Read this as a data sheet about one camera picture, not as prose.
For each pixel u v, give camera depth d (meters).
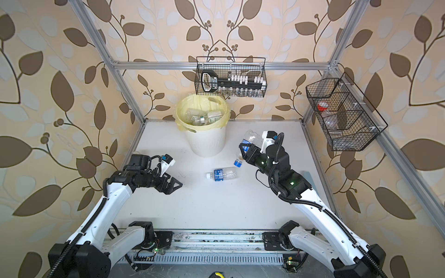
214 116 0.92
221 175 0.89
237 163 0.69
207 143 0.90
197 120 0.93
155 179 0.67
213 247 0.74
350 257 0.38
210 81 0.83
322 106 0.81
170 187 0.69
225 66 0.91
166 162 0.71
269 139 0.62
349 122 0.73
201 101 0.97
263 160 0.59
